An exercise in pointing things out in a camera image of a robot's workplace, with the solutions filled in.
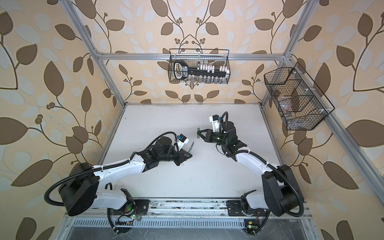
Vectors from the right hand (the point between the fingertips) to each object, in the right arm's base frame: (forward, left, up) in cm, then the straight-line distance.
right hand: (198, 134), depth 80 cm
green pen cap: (+2, 0, +1) cm, 2 cm away
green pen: (-6, +4, -3) cm, 8 cm away
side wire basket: (+11, -57, +7) cm, 59 cm away
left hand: (-9, +4, -6) cm, 11 cm away
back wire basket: (+28, -14, +15) cm, 35 cm away
